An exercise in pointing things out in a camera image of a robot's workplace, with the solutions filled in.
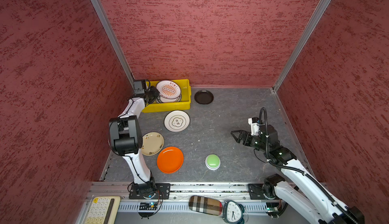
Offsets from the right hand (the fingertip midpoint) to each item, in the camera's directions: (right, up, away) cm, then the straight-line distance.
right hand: (234, 137), depth 79 cm
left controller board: (-44, -31, -8) cm, 54 cm away
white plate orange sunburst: (-40, +28, +24) cm, 55 cm away
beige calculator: (-63, -30, -11) cm, 71 cm away
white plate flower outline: (-34, +6, +22) cm, 41 cm away
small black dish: (-16, +23, +36) cm, 45 cm away
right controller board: (+16, -32, -8) cm, 37 cm away
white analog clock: (-4, -30, -13) cm, 33 cm away
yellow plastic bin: (-30, +18, +29) cm, 45 cm away
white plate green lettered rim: (-47, +20, +30) cm, 60 cm away
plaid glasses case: (-16, -29, -11) cm, 35 cm away
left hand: (-44, +25, +18) cm, 54 cm away
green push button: (-12, -15, +4) cm, 19 cm away
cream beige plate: (-48, -7, +11) cm, 49 cm away
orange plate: (-36, -15, +7) cm, 40 cm away
